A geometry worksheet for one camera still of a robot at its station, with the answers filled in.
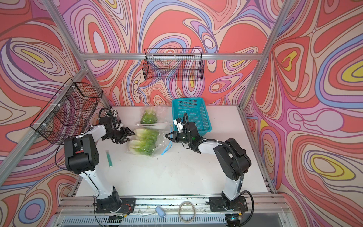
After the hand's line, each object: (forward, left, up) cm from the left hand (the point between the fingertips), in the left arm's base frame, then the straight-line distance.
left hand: (133, 136), depth 96 cm
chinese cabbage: (-10, -10, +4) cm, 15 cm away
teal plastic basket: (+29, -46, -3) cm, 54 cm away
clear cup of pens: (+8, +12, +14) cm, 21 cm away
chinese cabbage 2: (0, -7, +3) cm, 8 cm away
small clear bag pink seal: (+16, -11, +3) cm, 20 cm away
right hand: (-7, -24, +7) cm, 26 cm away
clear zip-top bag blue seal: (-10, -22, +6) cm, 25 cm away
